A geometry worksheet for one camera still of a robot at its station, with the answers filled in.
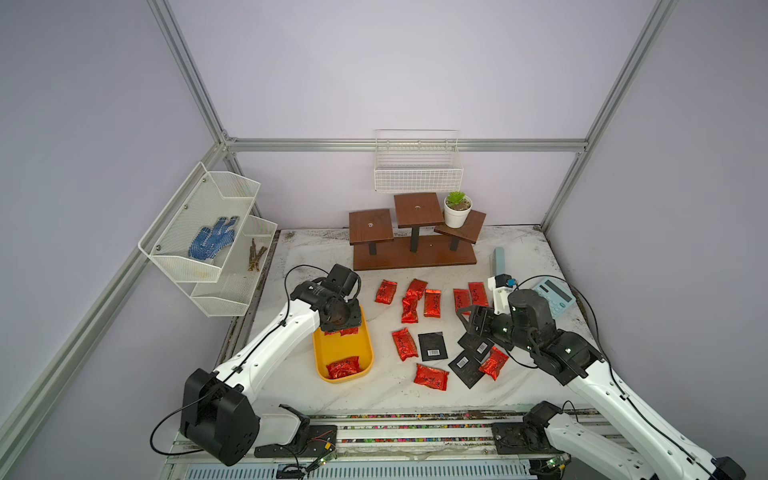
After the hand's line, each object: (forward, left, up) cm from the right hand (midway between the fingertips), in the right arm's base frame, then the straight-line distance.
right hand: (467, 318), depth 74 cm
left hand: (+2, +31, -6) cm, 32 cm away
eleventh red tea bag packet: (-6, +33, -17) cm, 38 cm away
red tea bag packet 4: (+17, -5, -18) cm, 26 cm away
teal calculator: (+16, -37, -17) cm, 44 cm away
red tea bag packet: (+20, +21, -17) cm, 34 cm away
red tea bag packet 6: (-9, +8, -17) cm, 21 cm away
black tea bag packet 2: (-6, -2, -19) cm, 20 cm away
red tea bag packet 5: (+1, +16, -17) cm, 23 cm away
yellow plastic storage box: (0, +38, -18) cm, 42 cm away
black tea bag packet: (+1, +7, -20) cm, 21 cm away
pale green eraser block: (+30, -19, -14) cm, 38 cm away
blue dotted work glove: (+17, +67, +12) cm, 70 cm away
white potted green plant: (+38, -3, +4) cm, 38 cm away
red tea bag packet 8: (0, +31, -5) cm, 31 cm away
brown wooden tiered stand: (+39, +25, -16) cm, 49 cm away
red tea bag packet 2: (+12, +14, -17) cm, 25 cm away
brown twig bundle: (+26, +63, -5) cm, 69 cm away
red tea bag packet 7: (-5, -10, -17) cm, 20 cm away
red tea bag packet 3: (+16, +6, -18) cm, 25 cm away
